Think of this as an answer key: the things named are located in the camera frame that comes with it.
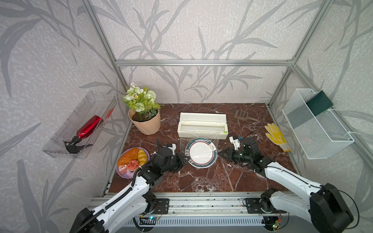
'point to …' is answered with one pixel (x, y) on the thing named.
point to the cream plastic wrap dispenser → (203, 125)
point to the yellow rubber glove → (278, 136)
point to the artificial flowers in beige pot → (144, 110)
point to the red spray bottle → (73, 147)
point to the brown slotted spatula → (243, 115)
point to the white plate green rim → (202, 152)
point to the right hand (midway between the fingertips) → (217, 153)
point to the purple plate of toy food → (130, 160)
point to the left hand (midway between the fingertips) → (192, 159)
